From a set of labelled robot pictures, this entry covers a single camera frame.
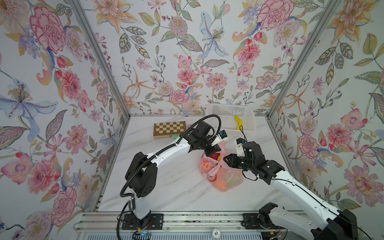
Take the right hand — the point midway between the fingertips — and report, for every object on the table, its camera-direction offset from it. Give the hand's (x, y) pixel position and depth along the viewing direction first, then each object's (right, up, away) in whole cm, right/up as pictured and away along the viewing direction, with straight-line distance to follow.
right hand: (224, 156), depth 80 cm
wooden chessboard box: (-36, +14, +30) cm, 49 cm away
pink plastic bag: (0, -12, +1) cm, 12 cm away
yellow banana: (+19, +21, +34) cm, 44 cm away
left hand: (-1, +4, +1) cm, 5 cm away
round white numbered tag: (-6, -32, -13) cm, 35 cm away
